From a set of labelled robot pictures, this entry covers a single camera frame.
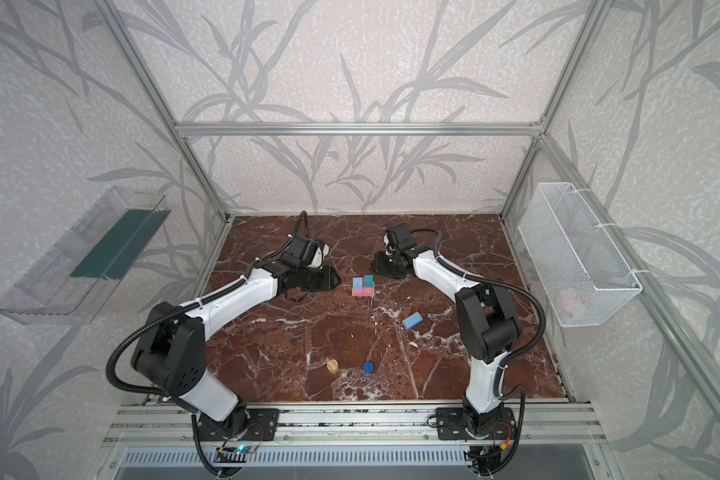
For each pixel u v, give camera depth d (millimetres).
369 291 968
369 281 941
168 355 445
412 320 918
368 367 826
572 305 722
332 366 806
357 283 938
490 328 489
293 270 646
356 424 753
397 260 706
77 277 644
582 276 611
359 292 963
